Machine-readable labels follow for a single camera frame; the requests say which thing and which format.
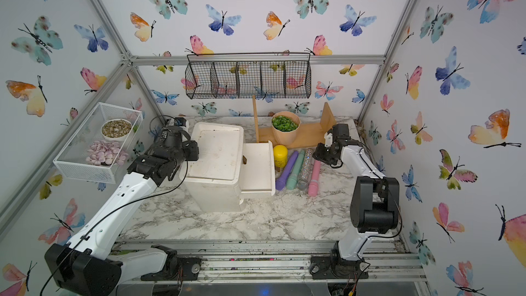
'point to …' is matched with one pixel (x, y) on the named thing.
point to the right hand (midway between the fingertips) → (317, 153)
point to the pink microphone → (313, 188)
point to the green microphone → (292, 180)
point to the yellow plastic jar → (281, 152)
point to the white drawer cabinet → (212, 170)
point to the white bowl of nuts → (116, 129)
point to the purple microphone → (280, 182)
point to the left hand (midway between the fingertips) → (195, 142)
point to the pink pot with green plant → (285, 126)
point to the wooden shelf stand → (309, 133)
